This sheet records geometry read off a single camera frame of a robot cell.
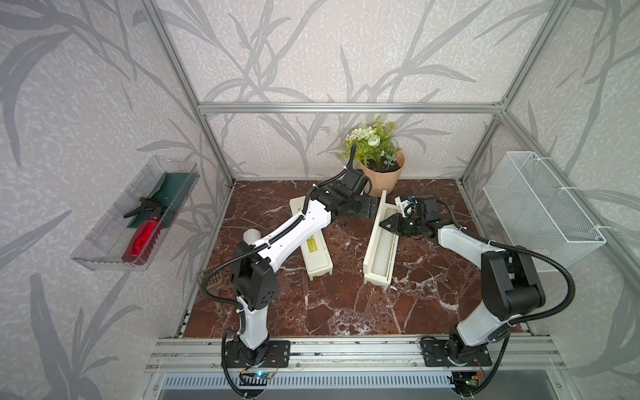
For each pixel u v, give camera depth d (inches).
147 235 23.4
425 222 28.8
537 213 26.3
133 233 23.5
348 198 23.9
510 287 18.2
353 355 29.7
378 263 34.0
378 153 40.0
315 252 34.1
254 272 17.9
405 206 33.3
